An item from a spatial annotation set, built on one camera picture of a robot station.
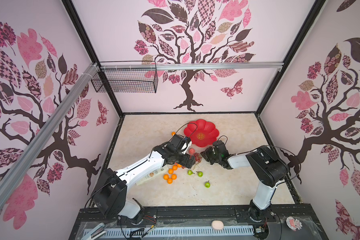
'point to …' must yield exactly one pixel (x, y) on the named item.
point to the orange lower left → (165, 177)
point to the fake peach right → (191, 151)
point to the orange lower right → (173, 176)
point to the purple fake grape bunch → (197, 158)
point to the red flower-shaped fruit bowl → (202, 134)
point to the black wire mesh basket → (140, 76)
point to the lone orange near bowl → (173, 133)
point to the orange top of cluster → (179, 165)
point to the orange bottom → (169, 181)
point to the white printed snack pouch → (157, 172)
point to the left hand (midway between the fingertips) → (187, 161)
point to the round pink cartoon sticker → (293, 223)
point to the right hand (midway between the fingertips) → (199, 150)
